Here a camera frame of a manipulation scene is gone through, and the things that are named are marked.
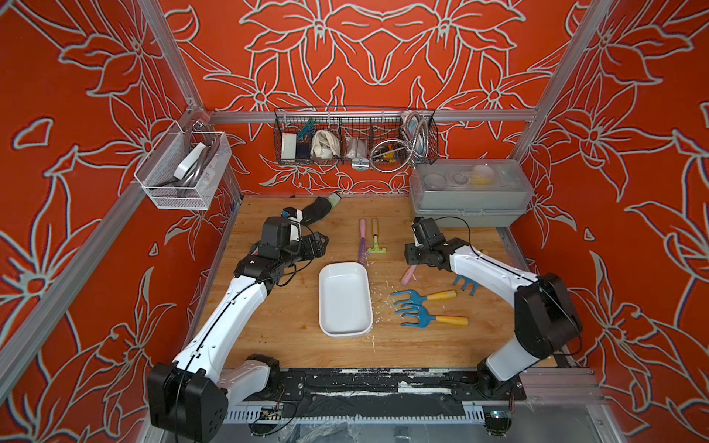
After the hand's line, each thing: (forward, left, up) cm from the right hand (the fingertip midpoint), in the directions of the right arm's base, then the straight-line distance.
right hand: (406, 251), depth 91 cm
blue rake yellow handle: (-13, -3, -9) cm, 16 cm away
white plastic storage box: (-15, +21, -7) cm, 26 cm away
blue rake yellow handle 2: (-20, -4, -8) cm, 22 cm away
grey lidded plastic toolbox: (+25, -27, +4) cm, 37 cm away
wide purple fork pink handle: (-5, -1, -8) cm, 9 cm away
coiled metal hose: (+22, +5, +23) cm, 32 cm away
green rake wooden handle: (+6, +10, -8) cm, 14 cm away
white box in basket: (+26, +40, +24) cm, 53 cm away
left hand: (-5, +28, +13) cm, 31 cm away
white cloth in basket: (+25, +28, +25) cm, 45 cm away
